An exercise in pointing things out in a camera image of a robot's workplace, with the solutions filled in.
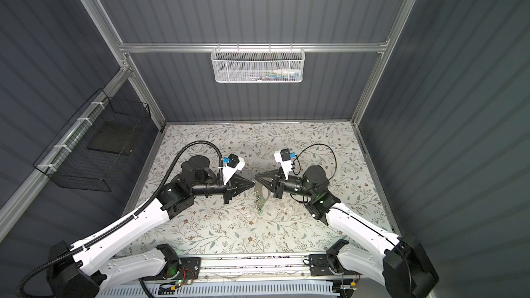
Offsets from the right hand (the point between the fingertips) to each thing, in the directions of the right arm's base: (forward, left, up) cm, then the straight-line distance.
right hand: (258, 182), depth 66 cm
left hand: (0, +1, -2) cm, 2 cm away
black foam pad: (+17, +53, +3) cm, 56 cm away
